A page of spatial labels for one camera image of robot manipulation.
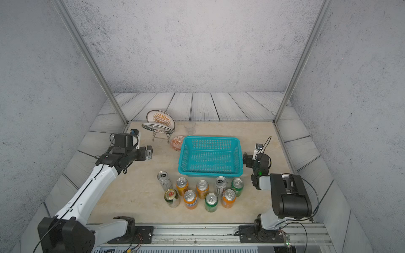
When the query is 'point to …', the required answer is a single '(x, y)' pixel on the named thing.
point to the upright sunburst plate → (161, 117)
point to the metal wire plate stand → (168, 135)
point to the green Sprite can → (237, 185)
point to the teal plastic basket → (215, 157)
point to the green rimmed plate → (157, 127)
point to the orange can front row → (202, 187)
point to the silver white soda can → (164, 180)
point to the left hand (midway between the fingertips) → (146, 149)
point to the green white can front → (172, 197)
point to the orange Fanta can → (190, 199)
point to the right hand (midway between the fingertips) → (254, 152)
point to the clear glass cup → (190, 127)
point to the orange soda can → (182, 184)
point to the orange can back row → (228, 198)
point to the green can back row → (211, 202)
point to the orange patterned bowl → (176, 142)
